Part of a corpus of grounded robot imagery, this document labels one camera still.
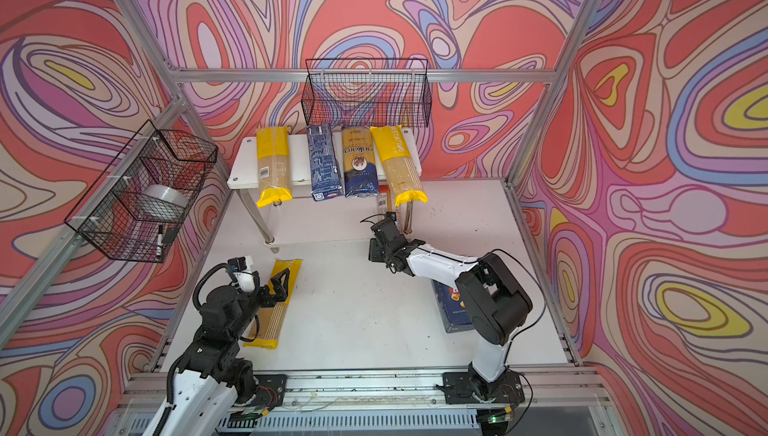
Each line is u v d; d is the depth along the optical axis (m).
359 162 0.74
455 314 0.80
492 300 0.47
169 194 0.73
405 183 0.69
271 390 0.73
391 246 0.70
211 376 0.54
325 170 0.70
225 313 0.58
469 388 0.73
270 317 0.83
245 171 0.75
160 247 0.71
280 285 0.72
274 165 0.72
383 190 0.70
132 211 0.73
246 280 0.69
